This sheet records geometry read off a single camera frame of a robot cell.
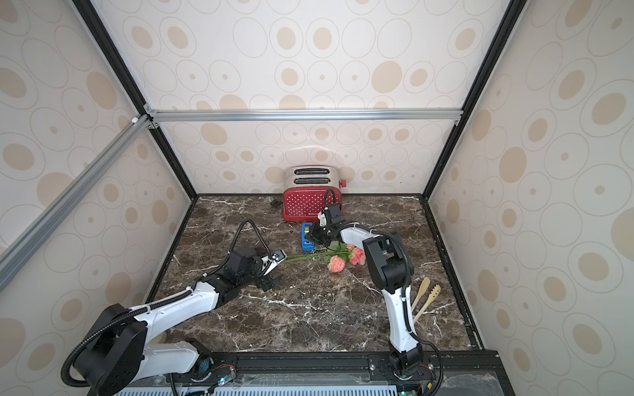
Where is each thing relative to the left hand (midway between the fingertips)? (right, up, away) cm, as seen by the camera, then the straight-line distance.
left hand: (280, 260), depth 86 cm
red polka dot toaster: (+8, +26, +11) cm, 29 cm away
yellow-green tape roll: (+8, +10, +15) cm, 20 cm away
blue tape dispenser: (+9, +4, +14) cm, 17 cm away
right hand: (+12, +8, +15) cm, 21 cm away
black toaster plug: (-7, +22, +30) cm, 38 cm away
